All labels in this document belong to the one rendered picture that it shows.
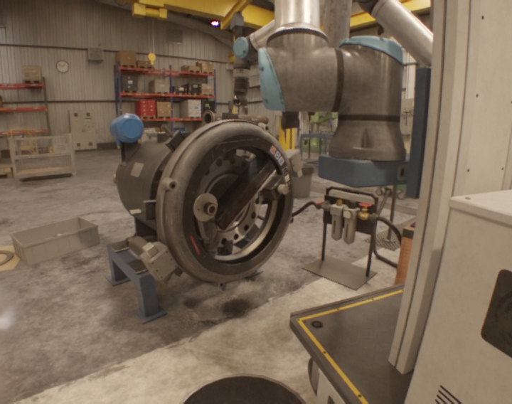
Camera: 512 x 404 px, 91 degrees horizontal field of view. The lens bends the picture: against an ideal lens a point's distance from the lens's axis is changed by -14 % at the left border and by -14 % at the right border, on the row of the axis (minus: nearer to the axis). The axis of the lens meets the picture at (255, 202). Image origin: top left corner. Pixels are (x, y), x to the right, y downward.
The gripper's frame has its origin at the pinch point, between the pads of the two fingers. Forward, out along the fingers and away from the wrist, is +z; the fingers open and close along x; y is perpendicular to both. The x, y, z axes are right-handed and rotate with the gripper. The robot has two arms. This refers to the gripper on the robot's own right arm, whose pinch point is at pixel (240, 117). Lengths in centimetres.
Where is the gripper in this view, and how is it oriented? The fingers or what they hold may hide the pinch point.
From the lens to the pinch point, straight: 161.7
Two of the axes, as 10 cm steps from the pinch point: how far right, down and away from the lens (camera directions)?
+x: 9.7, 1.0, -2.1
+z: -0.6, 9.8, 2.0
